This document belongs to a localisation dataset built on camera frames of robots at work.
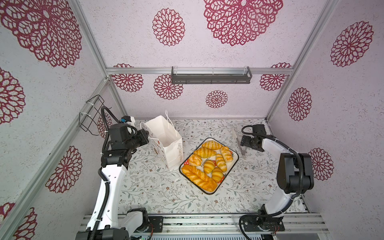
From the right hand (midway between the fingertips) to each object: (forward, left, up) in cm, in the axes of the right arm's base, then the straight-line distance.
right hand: (250, 141), depth 97 cm
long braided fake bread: (-25, +33, -4) cm, 41 cm away
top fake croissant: (-2, +24, -4) cm, 24 cm away
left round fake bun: (-14, +35, -3) cm, 38 cm away
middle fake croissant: (-8, +30, -2) cm, 31 cm away
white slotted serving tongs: (-4, +4, -7) cm, 9 cm away
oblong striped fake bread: (-14, +19, -4) cm, 24 cm away
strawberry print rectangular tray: (-14, +13, -8) cm, 20 cm away
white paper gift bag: (-2, +55, +2) cm, 55 cm away
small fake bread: (-8, +15, -4) cm, 18 cm away
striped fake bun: (-17, +27, -3) cm, 32 cm away
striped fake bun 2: (-22, +22, -5) cm, 31 cm away
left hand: (-14, +59, +22) cm, 64 cm away
